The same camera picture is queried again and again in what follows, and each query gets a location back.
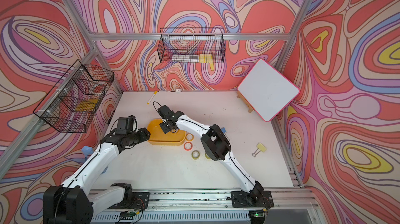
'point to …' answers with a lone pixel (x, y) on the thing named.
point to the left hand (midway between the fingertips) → (148, 134)
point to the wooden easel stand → (249, 108)
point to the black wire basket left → (72, 103)
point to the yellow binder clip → (260, 148)
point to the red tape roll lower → (188, 146)
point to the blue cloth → (87, 150)
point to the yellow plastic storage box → (158, 136)
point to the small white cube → (178, 90)
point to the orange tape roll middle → (191, 139)
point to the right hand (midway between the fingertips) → (168, 129)
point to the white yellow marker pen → (154, 93)
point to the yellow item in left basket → (86, 106)
